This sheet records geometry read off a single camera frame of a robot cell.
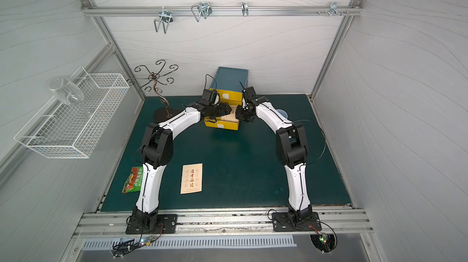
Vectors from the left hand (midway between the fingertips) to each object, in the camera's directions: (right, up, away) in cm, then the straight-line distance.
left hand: (229, 110), depth 99 cm
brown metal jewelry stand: (-42, -2, +10) cm, 43 cm away
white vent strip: (-13, -52, -29) cm, 61 cm away
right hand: (+4, -3, -2) cm, 5 cm away
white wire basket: (-57, -8, -33) cm, 66 cm away
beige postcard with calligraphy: (-18, -34, -13) cm, 41 cm away
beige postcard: (+1, -4, -1) cm, 4 cm away
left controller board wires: (-40, -54, -30) cm, 73 cm away
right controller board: (+40, -54, -27) cm, 72 cm away
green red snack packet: (-43, -33, -17) cm, 57 cm away
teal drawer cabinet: (+1, +18, +2) cm, 18 cm away
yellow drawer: (-5, -6, -8) cm, 12 cm away
